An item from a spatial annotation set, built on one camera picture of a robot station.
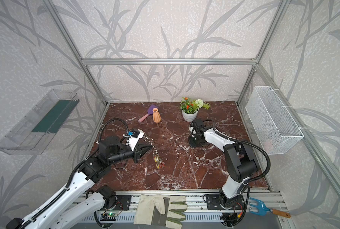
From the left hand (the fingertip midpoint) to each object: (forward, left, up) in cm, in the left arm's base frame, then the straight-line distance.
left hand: (152, 144), depth 68 cm
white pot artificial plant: (+33, -20, -11) cm, 40 cm away
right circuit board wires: (-28, -41, -28) cm, 57 cm away
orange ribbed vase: (+31, +4, -19) cm, 36 cm away
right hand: (+14, -21, -21) cm, 33 cm away
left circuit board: (-28, +23, -27) cm, 45 cm away
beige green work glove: (-25, -1, -23) cm, 34 cm away
